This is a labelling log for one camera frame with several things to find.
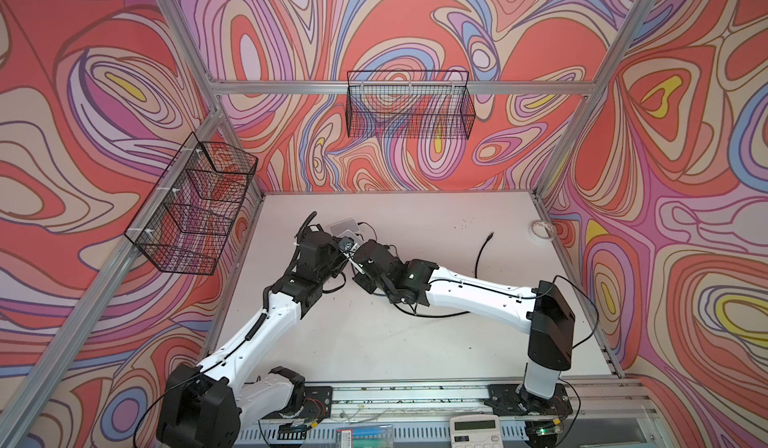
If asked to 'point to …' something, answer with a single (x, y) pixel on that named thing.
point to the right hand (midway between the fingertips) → (364, 265)
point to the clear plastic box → (380, 436)
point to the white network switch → (343, 226)
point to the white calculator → (476, 431)
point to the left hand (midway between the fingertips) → (361, 240)
